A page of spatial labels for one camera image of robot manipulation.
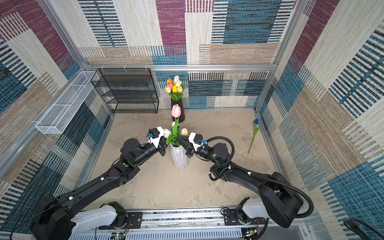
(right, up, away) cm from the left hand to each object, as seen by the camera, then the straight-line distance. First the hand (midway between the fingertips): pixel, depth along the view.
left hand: (173, 131), depth 70 cm
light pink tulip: (+1, +24, +19) cm, 30 cm away
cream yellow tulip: (+5, 0, -2) cm, 6 cm away
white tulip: (-6, +24, +19) cm, 31 cm away
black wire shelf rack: (-39, +28, +42) cm, 64 cm away
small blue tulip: (+53, 0, +39) cm, 66 cm away
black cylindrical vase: (0, +18, +31) cm, 36 cm away
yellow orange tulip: (-6, +30, +24) cm, 40 cm away
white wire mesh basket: (-54, +6, +2) cm, 55 cm away
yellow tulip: (-2, +24, +20) cm, 31 cm away
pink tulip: (-4, +27, +20) cm, 33 cm away
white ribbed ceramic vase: (+2, -14, +10) cm, 18 cm away
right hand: (+2, -2, -3) cm, 4 cm away
